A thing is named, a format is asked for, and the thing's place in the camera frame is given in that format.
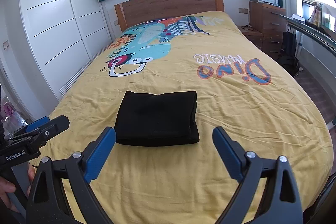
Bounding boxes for black pants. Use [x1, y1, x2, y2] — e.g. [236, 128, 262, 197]
[114, 91, 200, 147]

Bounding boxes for left hand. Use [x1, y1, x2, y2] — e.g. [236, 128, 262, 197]
[0, 163, 35, 213]

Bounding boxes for white wardrobe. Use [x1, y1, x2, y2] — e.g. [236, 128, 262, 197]
[20, 0, 112, 99]

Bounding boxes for black backpack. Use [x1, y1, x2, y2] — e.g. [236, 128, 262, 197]
[276, 55, 300, 77]

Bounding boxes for black hanging bag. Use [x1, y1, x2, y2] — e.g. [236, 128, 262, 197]
[281, 27, 297, 56]

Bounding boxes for wooden nightstand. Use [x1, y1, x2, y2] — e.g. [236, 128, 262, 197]
[238, 26, 263, 50]

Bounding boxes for glass top desk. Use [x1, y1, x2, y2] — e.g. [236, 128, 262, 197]
[272, 12, 336, 57]

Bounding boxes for wooden headboard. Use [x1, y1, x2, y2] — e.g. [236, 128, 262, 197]
[114, 0, 224, 31]

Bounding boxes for wooden drawer chest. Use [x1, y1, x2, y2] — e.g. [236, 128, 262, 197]
[249, 1, 286, 60]

